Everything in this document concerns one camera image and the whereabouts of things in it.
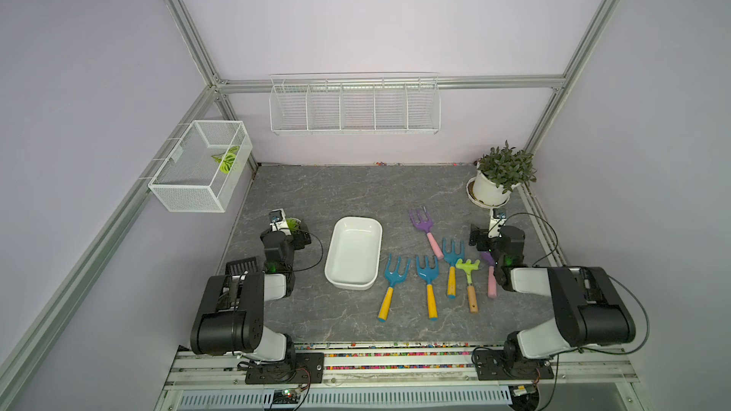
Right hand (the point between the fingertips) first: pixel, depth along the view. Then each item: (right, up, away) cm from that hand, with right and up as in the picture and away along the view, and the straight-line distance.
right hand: (487, 223), depth 94 cm
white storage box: (-45, -10, 0) cm, 46 cm away
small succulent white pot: (-64, 0, -3) cm, 64 cm away
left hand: (-65, 0, -3) cm, 65 cm away
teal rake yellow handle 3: (-12, -12, -1) cm, 17 cm away
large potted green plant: (+3, +17, -1) cm, 17 cm away
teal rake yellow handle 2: (-20, -16, -5) cm, 26 cm away
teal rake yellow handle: (-32, -17, -5) cm, 36 cm away
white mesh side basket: (-86, +19, -12) cm, 89 cm away
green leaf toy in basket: (-80, +20, -14) cm, 84 cm away
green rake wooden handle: (-7, -14, -3) cm, 15 cm away
